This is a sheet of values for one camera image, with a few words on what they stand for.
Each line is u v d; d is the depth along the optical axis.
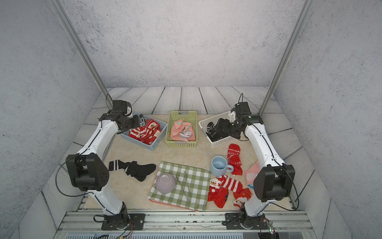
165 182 0.79
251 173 0.87
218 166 0.91
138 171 0.90
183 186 0.84
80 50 0.85
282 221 0.74
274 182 0.43
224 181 0.86
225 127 0.73
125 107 0.73
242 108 0.65
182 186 0.85
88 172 0.47
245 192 0.80
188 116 1.15
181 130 1.04
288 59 0.88
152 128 1.05
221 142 0.99
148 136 1.02
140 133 1.02
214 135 1.04
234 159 0.94
